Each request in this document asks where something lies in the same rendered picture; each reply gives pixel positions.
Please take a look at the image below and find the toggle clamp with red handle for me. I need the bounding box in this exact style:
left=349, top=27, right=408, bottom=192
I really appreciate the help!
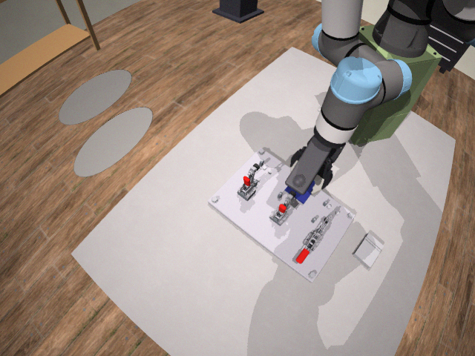
left=296, top=214, right=333, bottom=264
left=237, top=163, right=260, bottom=201

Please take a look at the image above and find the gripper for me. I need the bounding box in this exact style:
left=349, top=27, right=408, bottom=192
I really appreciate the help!
left=290, top=126, right=346, bottom=195

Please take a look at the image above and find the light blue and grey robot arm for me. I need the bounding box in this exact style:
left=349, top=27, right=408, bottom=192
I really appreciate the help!
left=285, top=0, right=475, bottom=195

